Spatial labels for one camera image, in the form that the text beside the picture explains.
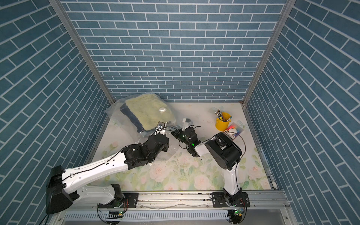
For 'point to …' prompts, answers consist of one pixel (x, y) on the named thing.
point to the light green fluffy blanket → (151, 109)
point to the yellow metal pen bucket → (223, 125)
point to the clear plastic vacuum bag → (140, 139)
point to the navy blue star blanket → (125, 109)
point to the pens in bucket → (220, 115)
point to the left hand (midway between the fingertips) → (170, 137)
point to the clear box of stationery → (233, 131)
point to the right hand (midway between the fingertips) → (169, 128)
